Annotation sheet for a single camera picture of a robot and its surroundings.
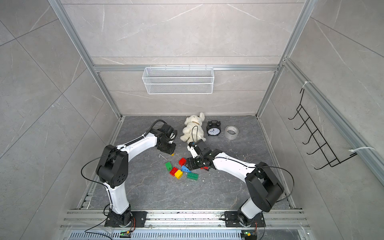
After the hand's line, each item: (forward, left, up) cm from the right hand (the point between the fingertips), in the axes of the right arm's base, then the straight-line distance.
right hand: (190, 164), depth 85 cm
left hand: (+12, +11, -1) cm, 16 cm away
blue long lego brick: (-1, +4, -4) cm, 6 cm away
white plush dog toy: (+22, -2, +2) cm, 23 cm away
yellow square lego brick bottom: (-4, +7, -5) cm, 9 cm away
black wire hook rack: (+10, -59, +24) cm, 64 cm away
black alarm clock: (+26, -16, +1) cm, 31 cm away
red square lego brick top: (+5, +5, -6) cm, 9 cm away
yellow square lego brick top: (+7, +11, -1) cm, 13 cm away
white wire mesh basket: (+51, +7, +23) cm, 57 cm away
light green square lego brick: (+1, +13, -5) cm, 14 cm away
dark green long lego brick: (-5, -2, -7) cm, 9 cm away
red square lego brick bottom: (-2, +10, -6) cm, 12 cm away
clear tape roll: (+29, -30, -7) cm, 43 cm away
